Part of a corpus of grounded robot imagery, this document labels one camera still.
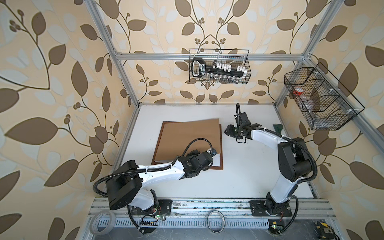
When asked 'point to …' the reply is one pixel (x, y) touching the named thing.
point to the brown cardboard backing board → (176, 136)
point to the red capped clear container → (299, 91)
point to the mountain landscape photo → (216, 160)
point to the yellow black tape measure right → (324, 231)
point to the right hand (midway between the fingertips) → (228, 133)
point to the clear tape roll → (94, 220)
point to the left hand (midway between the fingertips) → (198, 153)
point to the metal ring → (224, 221)
